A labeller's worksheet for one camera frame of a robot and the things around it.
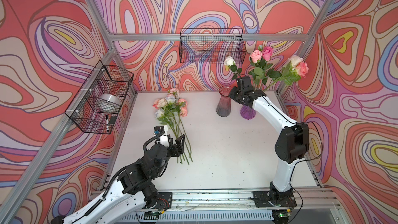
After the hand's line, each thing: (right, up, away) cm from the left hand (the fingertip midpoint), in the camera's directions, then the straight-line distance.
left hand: (180, 136), depth 69 cm
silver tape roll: (-33, +15, 0) cm, 36 cm away
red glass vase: (+24, +14, +27) cm, 39 cm away
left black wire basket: (-41, +13, +4) cm, 43 cm away
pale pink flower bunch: (-13, +11, +37) cm, 41 cm away
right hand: (+28, +20, +23) cm, 41 cm away
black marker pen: (-35, +6, +3) cm, 36 cm away
